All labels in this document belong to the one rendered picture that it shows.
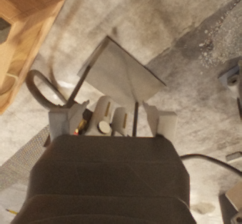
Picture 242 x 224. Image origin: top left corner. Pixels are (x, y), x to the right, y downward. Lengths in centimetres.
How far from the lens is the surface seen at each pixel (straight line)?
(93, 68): 101
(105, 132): 63
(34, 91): 65
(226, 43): 98
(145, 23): 88
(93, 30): 93
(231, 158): 54
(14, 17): 59
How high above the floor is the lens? 85
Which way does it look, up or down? 50 degrees down
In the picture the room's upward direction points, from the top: 169 degrees counter-clockwise
